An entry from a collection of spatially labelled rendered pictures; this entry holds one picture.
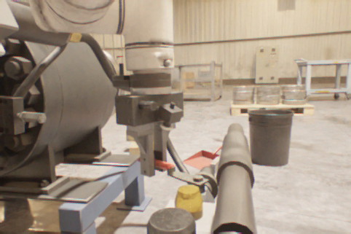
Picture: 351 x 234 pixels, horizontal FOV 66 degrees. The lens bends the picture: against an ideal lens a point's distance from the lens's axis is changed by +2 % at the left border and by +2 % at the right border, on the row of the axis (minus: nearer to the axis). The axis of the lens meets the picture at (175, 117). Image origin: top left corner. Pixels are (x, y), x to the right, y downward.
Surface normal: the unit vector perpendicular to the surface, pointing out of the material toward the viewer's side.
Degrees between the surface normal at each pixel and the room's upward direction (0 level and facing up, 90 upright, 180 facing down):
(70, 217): 90
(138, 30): 92
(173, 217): 0
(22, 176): 90
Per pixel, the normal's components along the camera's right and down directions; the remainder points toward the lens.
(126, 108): -0.66, 0.13
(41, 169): -0.22, 0.15
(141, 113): 0.75, 0.08
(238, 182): 0.22, -0.95
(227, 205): -0.28, -0.95
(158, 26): 0.51, 0.11
